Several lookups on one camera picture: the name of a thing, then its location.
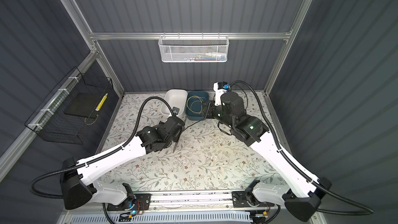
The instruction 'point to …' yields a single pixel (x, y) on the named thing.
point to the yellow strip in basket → (99, 106)
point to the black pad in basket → (83, 104)
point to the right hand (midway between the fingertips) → (203, 104)
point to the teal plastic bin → (194, 101)
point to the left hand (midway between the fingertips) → (172, 124)
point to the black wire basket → (65, 115)
